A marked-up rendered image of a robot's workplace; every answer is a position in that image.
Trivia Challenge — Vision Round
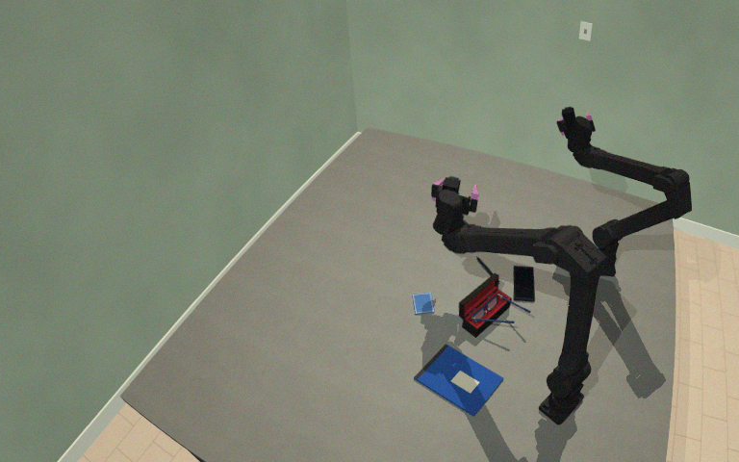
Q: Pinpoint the blue notebook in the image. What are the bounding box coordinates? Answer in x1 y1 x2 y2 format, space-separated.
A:
414 344 503 416

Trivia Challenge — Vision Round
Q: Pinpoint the red glasses case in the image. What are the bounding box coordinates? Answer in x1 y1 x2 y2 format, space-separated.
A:
459 273 512 338

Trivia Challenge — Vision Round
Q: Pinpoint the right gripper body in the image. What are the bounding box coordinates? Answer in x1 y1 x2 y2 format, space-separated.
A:
557 120 596 138

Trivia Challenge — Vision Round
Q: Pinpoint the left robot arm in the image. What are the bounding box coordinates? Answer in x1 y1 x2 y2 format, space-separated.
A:
433 176 607 425

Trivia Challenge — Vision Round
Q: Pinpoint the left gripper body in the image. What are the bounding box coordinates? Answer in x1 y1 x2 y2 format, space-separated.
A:
431 184 477 215

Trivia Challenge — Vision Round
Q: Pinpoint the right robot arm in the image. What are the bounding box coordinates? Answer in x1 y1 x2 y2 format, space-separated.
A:
562 107 692 276

